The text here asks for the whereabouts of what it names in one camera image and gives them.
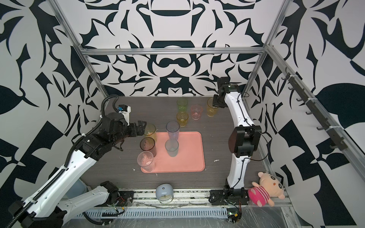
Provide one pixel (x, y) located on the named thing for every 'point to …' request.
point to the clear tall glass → (146, 159)
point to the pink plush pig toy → (269, 187)
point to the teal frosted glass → (171, 146)
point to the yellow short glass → (182, 117)
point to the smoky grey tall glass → (148, 144)
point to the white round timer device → (164, 193)
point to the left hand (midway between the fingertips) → (138, 120)
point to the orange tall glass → (211, 109)
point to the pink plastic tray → (190, 156)
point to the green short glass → (182, 104)
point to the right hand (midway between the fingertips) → (220, 102)
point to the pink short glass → (196, 111)
